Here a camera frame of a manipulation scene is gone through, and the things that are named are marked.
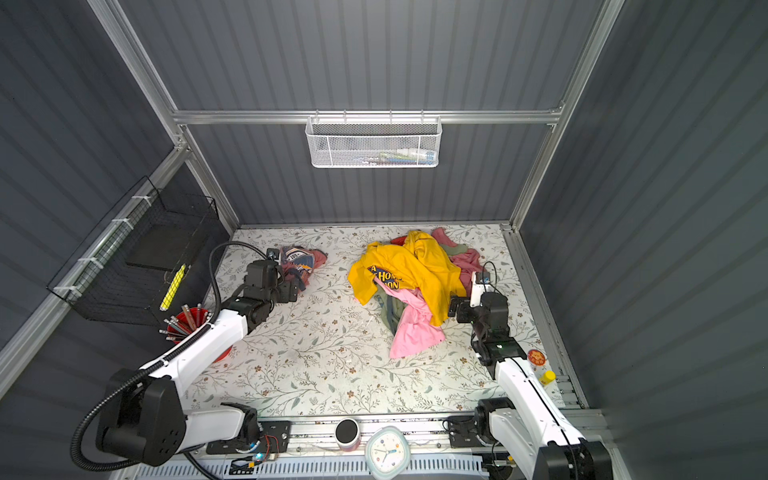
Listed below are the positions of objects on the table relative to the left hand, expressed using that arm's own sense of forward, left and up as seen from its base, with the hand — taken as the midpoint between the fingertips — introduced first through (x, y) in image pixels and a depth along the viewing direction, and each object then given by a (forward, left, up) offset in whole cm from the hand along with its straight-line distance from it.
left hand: (275, 280), depth 87 cm
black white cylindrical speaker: (-39, -22, -9) cm, 45 cm away
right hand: (-8, -57, 0) cm, 58 cm away
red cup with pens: (-11, +23, -2) cm, 25 cm away
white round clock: (-43, -31, -11) cm, 54 cm away
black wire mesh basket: (-1, +26, +15) cm, 29 cm away
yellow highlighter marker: (-11, +18, +13) cm, 25 cm away
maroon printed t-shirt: (+14, -5, -8) cm, 17 cm away
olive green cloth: (-5, -34, -11) cm, 36 cm away
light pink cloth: (-12, -41, -13) cm, 45 cm away
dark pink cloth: (+10, -62, -8) cm, 63 cm away
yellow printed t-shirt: (+5, -42, 0) cm, 42 cm away
